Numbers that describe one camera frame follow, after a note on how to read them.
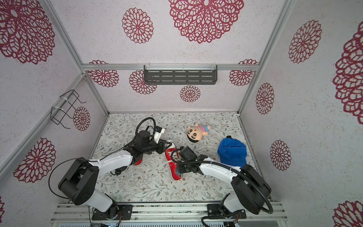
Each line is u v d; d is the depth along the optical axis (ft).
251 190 1.40
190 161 2.17
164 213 2.45
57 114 2.39
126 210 2.45
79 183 1.45
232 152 3.05
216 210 2.41
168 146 2.70
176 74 3.09
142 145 2.25
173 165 2.61
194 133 3.18
